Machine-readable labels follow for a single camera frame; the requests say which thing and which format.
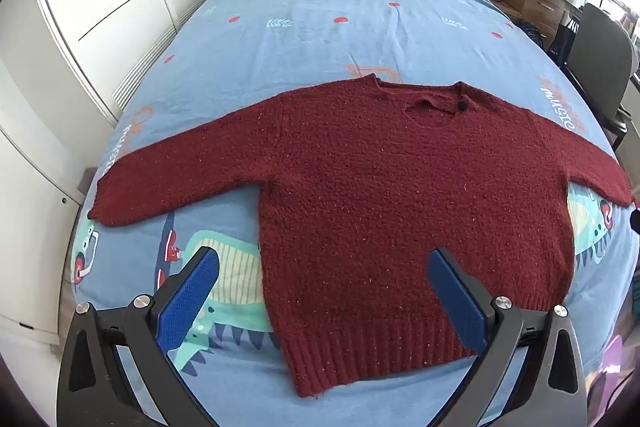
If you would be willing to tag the blue printed bed sheet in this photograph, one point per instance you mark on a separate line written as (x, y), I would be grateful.
(350, 7)

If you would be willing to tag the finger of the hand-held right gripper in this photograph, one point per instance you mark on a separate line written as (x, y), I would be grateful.
(635, 221)

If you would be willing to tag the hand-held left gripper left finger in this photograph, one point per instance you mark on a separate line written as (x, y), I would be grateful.
(190, 299)

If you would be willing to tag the white slatted vent panel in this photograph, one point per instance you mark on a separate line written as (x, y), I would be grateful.
(140, 72)

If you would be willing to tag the dark striped bag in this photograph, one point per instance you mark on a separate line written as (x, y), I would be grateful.
(565, 37)

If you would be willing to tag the grey chair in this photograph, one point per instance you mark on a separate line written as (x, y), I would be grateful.
(600, 57)

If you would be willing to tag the dark red knit sweater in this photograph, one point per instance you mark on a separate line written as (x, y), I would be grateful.
(375, 187)

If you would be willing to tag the dark blue cloth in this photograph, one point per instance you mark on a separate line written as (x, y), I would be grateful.
(527, 31)

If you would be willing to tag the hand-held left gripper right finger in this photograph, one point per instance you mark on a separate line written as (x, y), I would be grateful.
(457, 302)

